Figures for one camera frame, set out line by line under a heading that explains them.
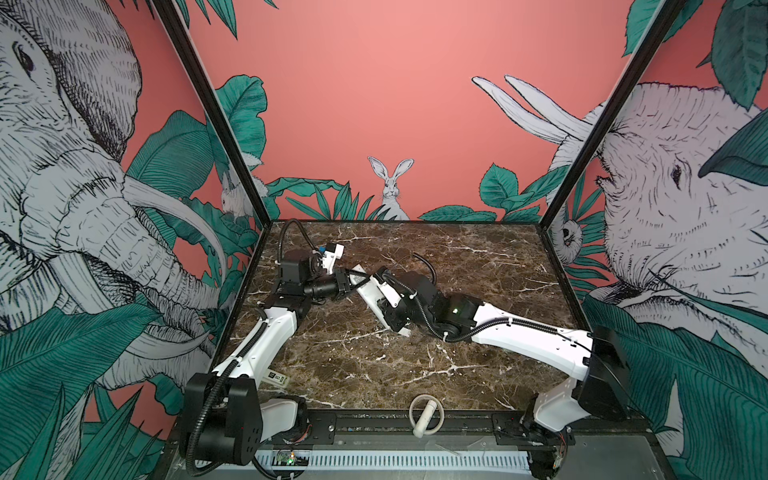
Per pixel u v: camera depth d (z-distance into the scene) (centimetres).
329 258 75
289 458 70
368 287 74
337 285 69
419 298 54
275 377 78
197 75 78
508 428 75
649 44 74
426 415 74
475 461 70
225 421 40
